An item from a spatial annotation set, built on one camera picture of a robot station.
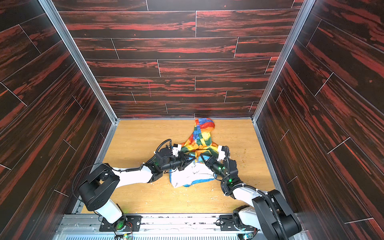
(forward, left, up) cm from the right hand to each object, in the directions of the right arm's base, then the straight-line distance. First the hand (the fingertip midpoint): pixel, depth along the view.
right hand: (203, 153), depth 81 cm
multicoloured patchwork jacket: (-3, +5, -15) cm, 16 cm away
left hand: (-4, +3, 0) cm, 5 cm away
